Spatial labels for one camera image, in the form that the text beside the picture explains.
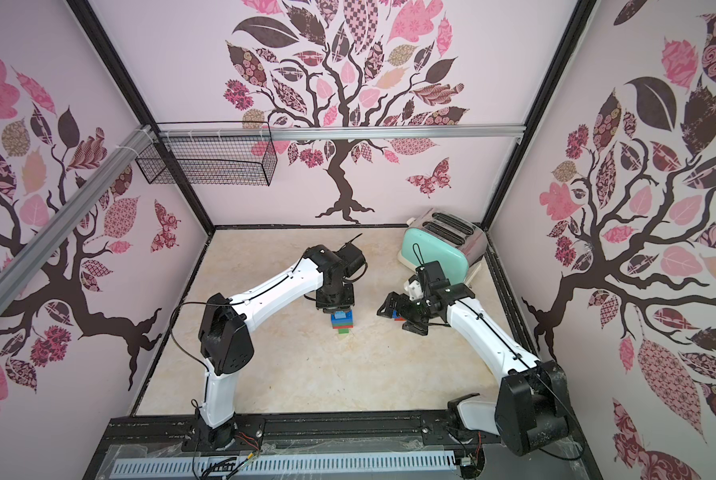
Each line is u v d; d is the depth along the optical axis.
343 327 0.88
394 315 0.72
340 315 0.83
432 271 0.67
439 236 0.94
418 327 0.74
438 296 0.59
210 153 0.95
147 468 0.70
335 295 0.71
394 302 0.74
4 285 0.52
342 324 0.87
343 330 0.90
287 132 0.93
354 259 0.71
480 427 0.59
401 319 0.71
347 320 0.84
